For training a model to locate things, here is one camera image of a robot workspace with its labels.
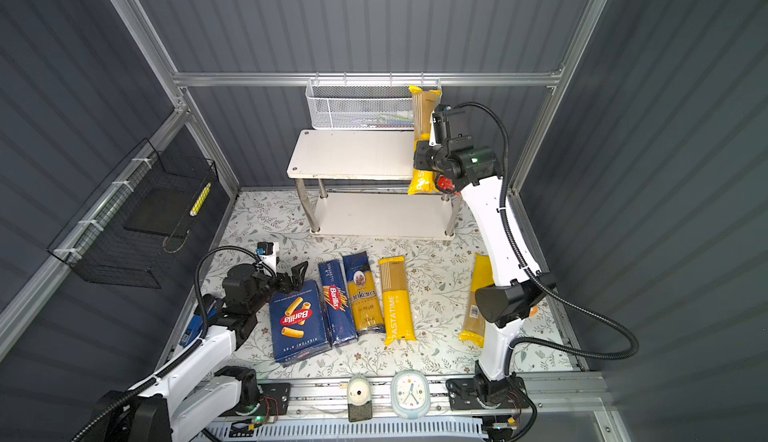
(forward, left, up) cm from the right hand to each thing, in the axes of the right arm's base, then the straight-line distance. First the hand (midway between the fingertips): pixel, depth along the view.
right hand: (424, 152), depth 74 cm
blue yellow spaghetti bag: (-22, +17, -36) cm, 46 cm away
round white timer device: (-49, +16, -32) cm, 60 cm away
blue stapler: (-31, +65, -35) cm, 80 cm away
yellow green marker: (-7, +61, -10) cm, 62 cm away
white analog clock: (-47, +4, -36) cm, 60 cm away
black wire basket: (-20, +73, -8) cm, 76 cm away
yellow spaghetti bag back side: (-32, -14, -37) cm, 51 cm away
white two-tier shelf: (+6, +30, -5) cm, 31 cm away
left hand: (-16, +38, -25) cm, 48 cm away
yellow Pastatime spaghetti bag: (-27, +8, -37) cm, 46 cm away
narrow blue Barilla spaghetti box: (-28, +24, -36) cm, 52 cm away
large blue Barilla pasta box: (-33, +34, -32) cm, 57 cm away
